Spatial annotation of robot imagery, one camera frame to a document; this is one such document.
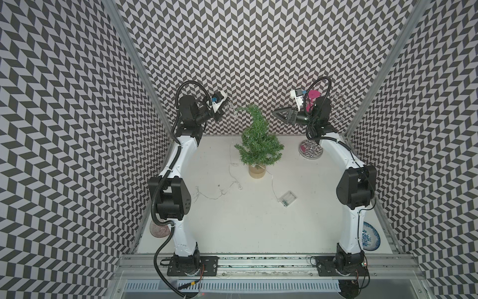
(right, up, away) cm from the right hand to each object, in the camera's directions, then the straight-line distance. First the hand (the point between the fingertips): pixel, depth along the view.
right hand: (274, 113), depth 79 cm
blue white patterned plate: (+41, -53, -1) cm, 68 cm away
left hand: (-21, +7, -1) cm, 22 cm away
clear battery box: (+8, -40, +12) cm, 42 cm away
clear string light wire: (-18, -32, +17) cm, 41 cm away
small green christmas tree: (-6, -15, -2) cm, 16 cm away
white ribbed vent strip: (-16, -67, -10) cm, 70 cm away
